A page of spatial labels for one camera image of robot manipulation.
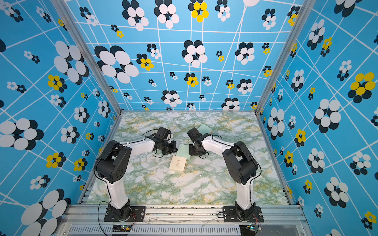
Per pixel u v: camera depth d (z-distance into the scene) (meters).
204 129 1.06
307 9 0.68
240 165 0.50
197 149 0.75
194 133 0.77
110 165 0.51
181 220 0.73
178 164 0.88
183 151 0.94
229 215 0.73
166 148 0.84
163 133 0.79
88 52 0.85
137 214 0.73
